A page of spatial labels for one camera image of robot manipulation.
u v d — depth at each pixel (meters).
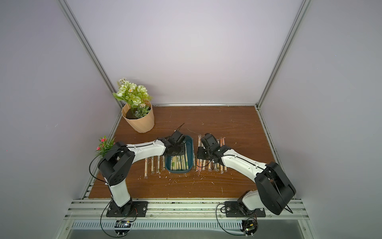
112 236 0.62
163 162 0.90
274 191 0.41
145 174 0.85
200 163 0.88
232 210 0.72
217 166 0.88
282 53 0.88
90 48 0.86
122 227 0.72
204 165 0.88
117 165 0.48
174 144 0.72
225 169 0.86
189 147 0.95
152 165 0.88
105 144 0.78
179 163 0.88
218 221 0.69
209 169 0.87
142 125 0.95
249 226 0.70
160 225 0.70
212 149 0.65
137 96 0.88
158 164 0.89
